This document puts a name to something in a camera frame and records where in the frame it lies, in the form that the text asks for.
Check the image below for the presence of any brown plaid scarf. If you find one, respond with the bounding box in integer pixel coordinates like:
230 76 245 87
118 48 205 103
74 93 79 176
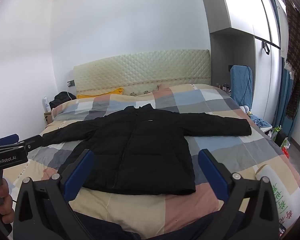
285 0 300 122

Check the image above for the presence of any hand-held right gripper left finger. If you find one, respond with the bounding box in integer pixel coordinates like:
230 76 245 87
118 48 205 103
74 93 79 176
13 149 95 240

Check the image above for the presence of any black bag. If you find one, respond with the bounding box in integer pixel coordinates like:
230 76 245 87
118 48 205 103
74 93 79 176
49 91 77 110

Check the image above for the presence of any black strap handle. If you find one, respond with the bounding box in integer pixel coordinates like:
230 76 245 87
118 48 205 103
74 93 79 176
261 40 271 55

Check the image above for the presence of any green plastic bag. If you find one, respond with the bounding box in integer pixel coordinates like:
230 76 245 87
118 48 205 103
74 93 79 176
271 125 283 140

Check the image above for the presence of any white spray bottle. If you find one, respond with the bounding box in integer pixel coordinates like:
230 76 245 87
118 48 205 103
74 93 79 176
42 96 52 112

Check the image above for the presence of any checkered bed blanket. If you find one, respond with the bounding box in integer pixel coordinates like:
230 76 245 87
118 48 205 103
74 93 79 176
2 83 300 239

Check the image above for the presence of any yellow pillow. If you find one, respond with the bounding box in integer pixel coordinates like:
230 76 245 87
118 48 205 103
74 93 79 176
77 87 125 99

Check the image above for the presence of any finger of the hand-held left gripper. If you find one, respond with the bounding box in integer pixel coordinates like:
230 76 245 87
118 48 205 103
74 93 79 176
0 134 20 148
19 134 44 153

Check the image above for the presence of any blue curtain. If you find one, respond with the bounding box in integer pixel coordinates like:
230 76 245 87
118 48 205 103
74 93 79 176
274 57 300 140

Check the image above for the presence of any crumpled blue cloth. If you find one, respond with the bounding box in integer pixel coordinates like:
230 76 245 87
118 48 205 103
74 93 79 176
250 115 273 130

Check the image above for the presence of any red and white bag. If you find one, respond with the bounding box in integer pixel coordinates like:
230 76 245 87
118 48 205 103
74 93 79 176
281 139 291 158

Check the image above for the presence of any blue cloth-covered board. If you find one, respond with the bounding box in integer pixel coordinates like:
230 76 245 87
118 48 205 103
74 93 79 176
230 65 253 110

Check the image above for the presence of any person's left hand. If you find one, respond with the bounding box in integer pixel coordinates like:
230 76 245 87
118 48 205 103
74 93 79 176
0 179 15 215

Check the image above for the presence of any row of small bottles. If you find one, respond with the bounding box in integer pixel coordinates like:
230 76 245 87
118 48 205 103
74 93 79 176
216 82 232 93

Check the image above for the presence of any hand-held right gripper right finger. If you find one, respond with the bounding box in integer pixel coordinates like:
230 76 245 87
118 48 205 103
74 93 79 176
198 149 288 240

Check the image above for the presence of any beige quilted headboard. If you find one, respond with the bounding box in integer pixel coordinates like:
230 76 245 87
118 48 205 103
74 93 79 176
73 49 212 97

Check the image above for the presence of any black puffer jacket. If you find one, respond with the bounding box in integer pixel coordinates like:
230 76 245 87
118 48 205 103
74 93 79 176
41 104 252 195

